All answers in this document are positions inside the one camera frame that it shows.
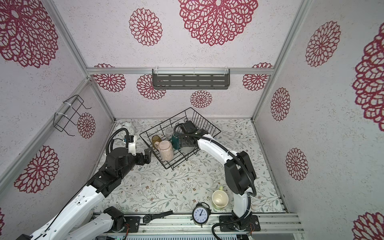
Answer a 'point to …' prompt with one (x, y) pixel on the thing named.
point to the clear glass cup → (169, 133)
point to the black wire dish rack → (189, 114)
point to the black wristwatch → (147, 218)
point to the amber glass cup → (155, 138)
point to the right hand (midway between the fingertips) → (185, 139)
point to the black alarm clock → (200, 213)
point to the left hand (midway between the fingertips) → (144, 148)
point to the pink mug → (166, 149)
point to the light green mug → (220, 198)
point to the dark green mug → (175, 141)
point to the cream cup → (187, 149)
